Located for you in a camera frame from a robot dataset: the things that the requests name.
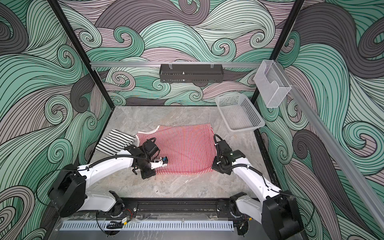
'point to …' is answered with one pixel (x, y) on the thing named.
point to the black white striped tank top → (114, 142)
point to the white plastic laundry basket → (238, 113)
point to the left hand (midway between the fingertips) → (152, 171)
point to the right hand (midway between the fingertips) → (215, 168)
